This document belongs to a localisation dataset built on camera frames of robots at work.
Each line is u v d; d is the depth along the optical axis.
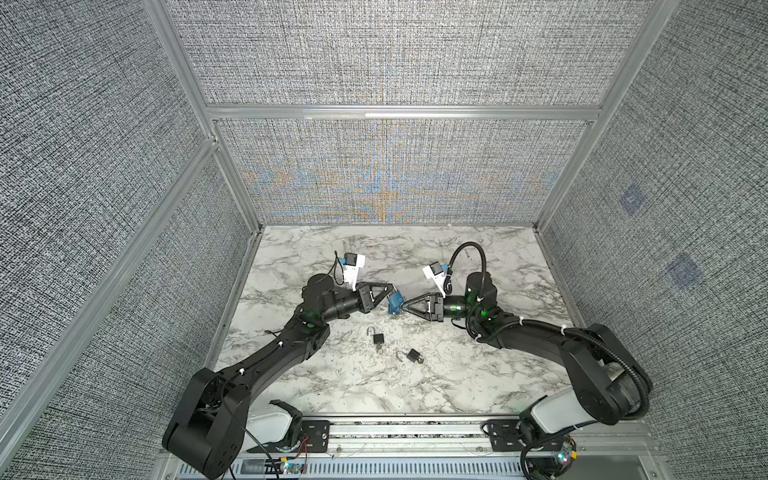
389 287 0.75
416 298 0.77
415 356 0.86
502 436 0.73
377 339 0.90
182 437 0.41
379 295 0.75
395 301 0.75
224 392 0.43
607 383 0.44
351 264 0.70
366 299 0.68
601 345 0.46
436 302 0.70
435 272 0.73
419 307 0.74
